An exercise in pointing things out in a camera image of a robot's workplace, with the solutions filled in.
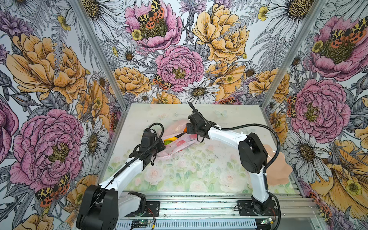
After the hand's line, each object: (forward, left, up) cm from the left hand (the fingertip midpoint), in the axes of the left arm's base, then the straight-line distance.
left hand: (162, 146), depth 88 cm
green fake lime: (+3, -2, -2) cm, 4 cm away
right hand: (+12, -19, 0) cm, 22 cm away
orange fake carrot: (+8, -14, +5) cm, 17 cm away
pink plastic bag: (+1, -13, +2) cm, 13 cm away
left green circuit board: (-37, +9, -9) cm, 39 cm away
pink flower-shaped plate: (-14, -68, -6) cm, 70 cm away
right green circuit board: (-37, -53, -9) cm, 65 cm away
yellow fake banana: (+7, -4, -2) cm, 8 cm away
